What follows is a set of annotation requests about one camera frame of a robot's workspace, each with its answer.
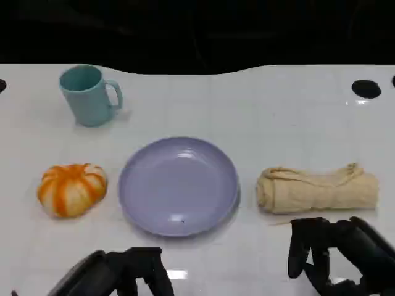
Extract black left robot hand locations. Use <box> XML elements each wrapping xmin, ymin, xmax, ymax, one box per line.
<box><xmin>46</xmin><ymin>246</ymin><xmax>175</xmax><ymax>296</ymax></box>

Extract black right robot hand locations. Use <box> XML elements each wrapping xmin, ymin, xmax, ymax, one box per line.
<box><xmin>288</xmin><ymin>216</ymin><xmax>395</xmax><ymax>296</ymax></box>

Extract beige towel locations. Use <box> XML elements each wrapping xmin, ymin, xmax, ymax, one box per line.
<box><xmin>255</xmin><ymin>162</ymin><xmax>380</xmax><ymax>215</ymax></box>

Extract orange and white bread roll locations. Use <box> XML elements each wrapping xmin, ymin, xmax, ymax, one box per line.
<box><xmin>37</xmin><ymin>163</ymin><xmax>109</xmax><ymax>219</ymax></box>

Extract lilac plate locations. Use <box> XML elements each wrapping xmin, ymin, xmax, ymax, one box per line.
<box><xmin>118</xmin><ymin>136</ymin><xmax>241</xmax><ymax>238</ymax></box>

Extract pale green mug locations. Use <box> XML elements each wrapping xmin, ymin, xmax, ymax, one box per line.
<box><xmin>59</xmin><ymin>64</ymin><xmax>123</xmax><ymax>128</ymax></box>

